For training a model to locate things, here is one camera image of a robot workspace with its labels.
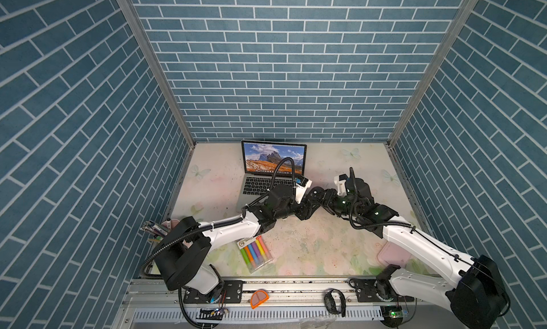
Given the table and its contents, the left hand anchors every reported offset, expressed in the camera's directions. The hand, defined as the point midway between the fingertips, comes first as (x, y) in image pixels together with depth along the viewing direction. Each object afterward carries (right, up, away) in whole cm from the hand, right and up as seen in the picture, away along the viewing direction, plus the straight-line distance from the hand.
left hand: (320, 204), depth 78 cm
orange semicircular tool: (-22, -30, -8) cm, 38 cm away
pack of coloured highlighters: (-25, -20, +4) cm, 32 cm away
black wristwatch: (+1, -31, -10) cm, 32 cm away
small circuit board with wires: (-37, -37, -6) cm, 52 cm away
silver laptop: (-25, +16, +22) cm, 37 cm away
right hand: (-2, +2, -1) cm, 3 cm away
